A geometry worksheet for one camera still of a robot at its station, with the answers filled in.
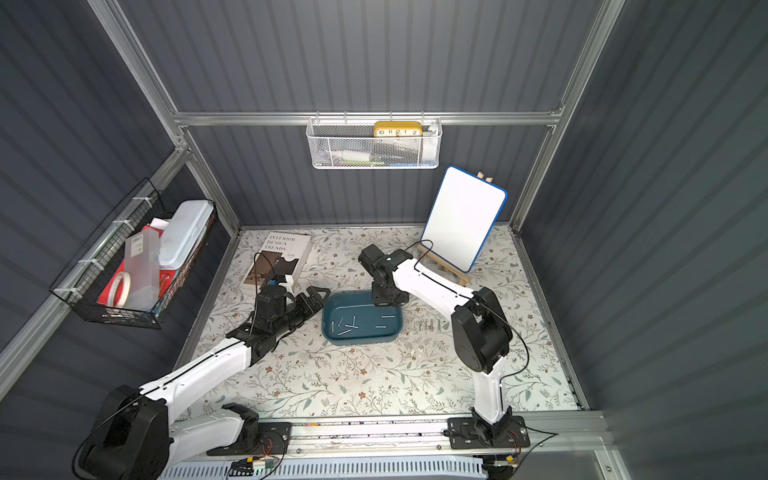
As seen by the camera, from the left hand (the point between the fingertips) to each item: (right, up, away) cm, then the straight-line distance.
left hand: (324, 298), depth 84 cm
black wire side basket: (-45, +6, -23) cm, 51 cm away
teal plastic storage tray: (+7, -8, +10) cm, 14 cm away
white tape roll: (-37, +5, -22) cm, 43 cm away
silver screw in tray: (+6, -11, +7) cm, 14 cm away
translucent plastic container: (-39, +10, -15) cm, 43 cm away
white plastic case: (-34, +18, -9) cm, 40 cm away
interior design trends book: (-24, +15, +25) cm, 38 cm away
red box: (-34, +7, -14) cm, 38 cm away
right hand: (+19, -1, +5) cm, 20 cm away
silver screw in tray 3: (+16, -10, +10) cm, 21 cm away
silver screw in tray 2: (0, -9, +10) cm, 13 cm away
